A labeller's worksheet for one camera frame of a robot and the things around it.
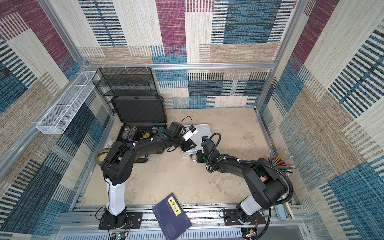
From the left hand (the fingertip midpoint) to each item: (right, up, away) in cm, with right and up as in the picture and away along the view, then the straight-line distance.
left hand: (194, 144), depth 93 cm
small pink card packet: (-57, -1, +8) cm, 57 cm away
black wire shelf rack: (-48, +42, +10) cm, 64 cm away
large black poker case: (-37, +17, +6) cm, 41 cm away
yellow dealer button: (-33, +5, +10) cm, 35 cm away
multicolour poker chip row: (-44, +6, +9) cm, 46 cm away
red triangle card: (-35, +8, +12) cm, 37 cm away
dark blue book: (-11, -33, -19) cm, 40 cm away
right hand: (+3, -7, -1) cm, 7 cm away
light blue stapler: (+41, -30, -20) cm, 55 cm away
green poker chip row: (-24, +9, +11) cm, 28 cm away
